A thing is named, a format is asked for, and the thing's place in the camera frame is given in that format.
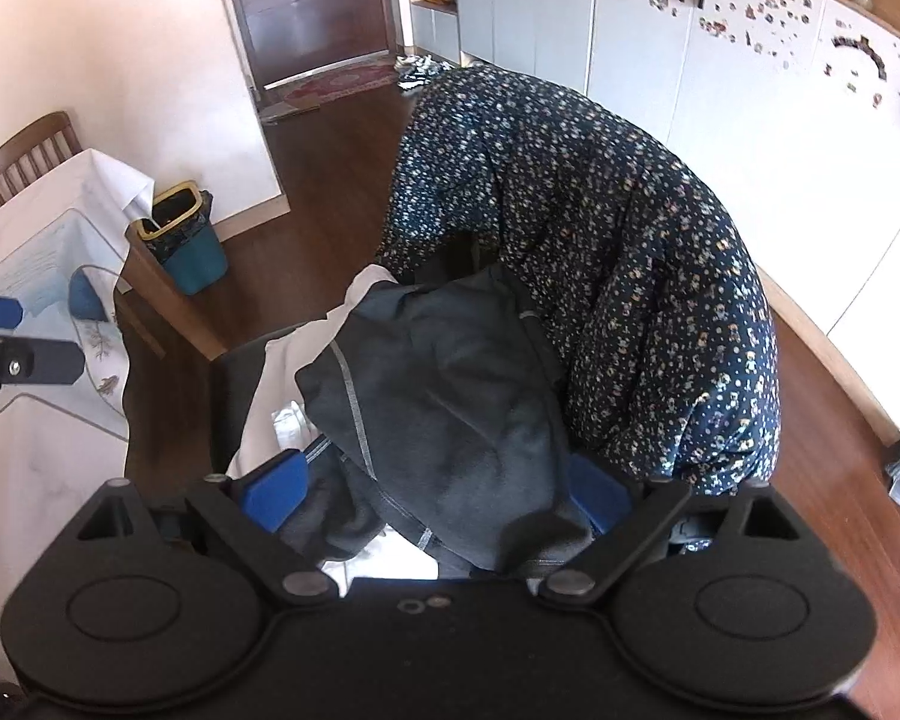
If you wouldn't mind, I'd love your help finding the brown wooden door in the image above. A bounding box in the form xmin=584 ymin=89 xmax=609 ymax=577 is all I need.
xmin=220 ymin=0 xmax=392 ymax=88

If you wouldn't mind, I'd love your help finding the red patterned rug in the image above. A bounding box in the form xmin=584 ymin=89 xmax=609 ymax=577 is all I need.
xmin=281 ymin=64 xmax=403 ymax=108

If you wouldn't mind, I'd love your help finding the white garment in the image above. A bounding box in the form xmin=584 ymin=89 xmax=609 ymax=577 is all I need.
xmin=227 ymin=262 xmax=451 ymax=584

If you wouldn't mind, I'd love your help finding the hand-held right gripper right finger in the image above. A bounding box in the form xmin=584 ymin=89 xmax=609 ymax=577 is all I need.
xmin=536 ymin=454 xmax=803 ymax=605

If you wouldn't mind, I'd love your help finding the table with white cloth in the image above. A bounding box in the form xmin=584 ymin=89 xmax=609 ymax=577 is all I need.
xmin=0 ymin=148 xmax=155 ymax=691

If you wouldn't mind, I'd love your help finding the wooden chair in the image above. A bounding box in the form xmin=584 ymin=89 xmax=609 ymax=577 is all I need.
xmin=0 ymin=111 xmax=83 ymax=222

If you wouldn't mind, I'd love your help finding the pile of shoes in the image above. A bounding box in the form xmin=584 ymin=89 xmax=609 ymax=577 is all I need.
xmin=394 ymin=52 xmax=455 ymax=92

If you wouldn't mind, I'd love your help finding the dark blue floral quilt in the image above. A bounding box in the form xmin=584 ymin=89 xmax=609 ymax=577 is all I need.
xmin=375 ymin=64 xmax=785 ymax=497

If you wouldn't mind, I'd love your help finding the teal trash bin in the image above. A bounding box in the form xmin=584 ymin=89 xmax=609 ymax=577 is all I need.
xmin=135 ymin=180 xmax=229 ymax=297

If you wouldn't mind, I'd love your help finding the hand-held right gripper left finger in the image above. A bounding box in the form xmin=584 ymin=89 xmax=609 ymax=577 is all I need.
xmin=75 ymin=450 xmax=342 ymax=605

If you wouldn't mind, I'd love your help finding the black clothes bin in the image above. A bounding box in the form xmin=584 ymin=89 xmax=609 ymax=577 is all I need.
xmin=210 ymin=322 xmax=346 ymax=482

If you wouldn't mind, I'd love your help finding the dark garment with grey seams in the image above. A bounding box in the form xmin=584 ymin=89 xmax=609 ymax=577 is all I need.
xmin=277 ymin=266 xmax=597 ymax=580

